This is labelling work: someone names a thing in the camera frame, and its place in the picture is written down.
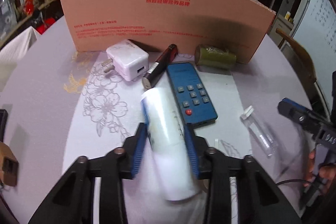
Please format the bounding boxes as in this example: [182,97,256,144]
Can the white cream tube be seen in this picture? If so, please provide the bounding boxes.
[141,88,198,201]

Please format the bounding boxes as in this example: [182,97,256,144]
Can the right hand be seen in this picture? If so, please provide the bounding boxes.
[305,150,335,194]

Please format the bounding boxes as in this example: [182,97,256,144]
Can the clear plastic vial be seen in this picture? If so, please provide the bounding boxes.
[240,105,277,158]

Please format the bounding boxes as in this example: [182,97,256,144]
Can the brown wooden block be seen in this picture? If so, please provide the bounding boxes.
[0,142,19,187]

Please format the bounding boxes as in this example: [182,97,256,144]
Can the wooden chair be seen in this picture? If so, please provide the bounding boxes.
[276,28,330,119]

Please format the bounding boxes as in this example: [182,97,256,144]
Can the blue remote control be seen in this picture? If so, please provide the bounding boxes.
[166,62,218,126]

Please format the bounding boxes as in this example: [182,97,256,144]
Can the white embroidered table mat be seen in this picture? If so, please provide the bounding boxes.
[61,50,253,224]

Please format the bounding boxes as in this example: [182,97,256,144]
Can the green tape roll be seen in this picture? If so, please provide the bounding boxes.
[194,44,236,69]

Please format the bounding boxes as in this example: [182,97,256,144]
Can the black red pen tube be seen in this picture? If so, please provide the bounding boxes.
[142,44,178,90]

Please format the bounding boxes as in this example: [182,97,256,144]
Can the white usb charger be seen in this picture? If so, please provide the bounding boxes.
[101,39,149,81]

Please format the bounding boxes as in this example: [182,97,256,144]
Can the red cardboard box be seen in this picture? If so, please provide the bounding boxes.
[60,0,275,64]

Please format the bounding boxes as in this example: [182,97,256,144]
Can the black cable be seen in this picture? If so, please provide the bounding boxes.
[275,178,308,187]

